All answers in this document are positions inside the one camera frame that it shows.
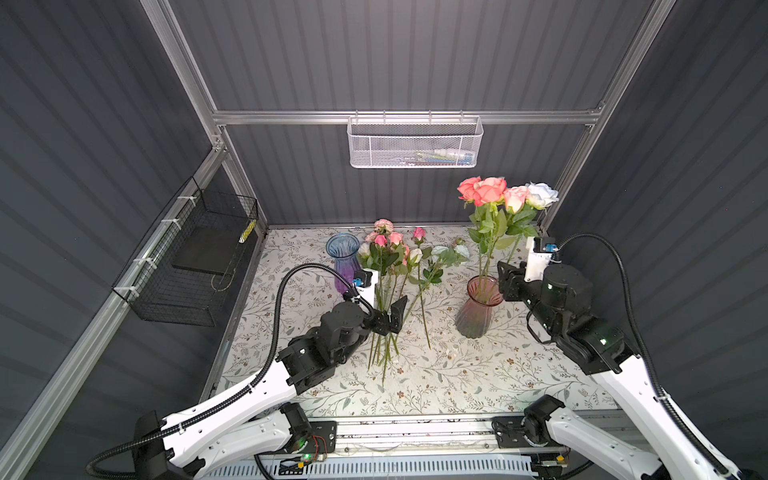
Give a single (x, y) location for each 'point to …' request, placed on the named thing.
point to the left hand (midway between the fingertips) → (390, 294)
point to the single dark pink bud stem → (419, 233)
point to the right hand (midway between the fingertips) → (514, 266)
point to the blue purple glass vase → (344, 248)
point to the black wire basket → (179, 266)
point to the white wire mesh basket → (414, 142)
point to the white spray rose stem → (442, 258)
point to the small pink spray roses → (383, 251)
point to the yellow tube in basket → (250, 227)
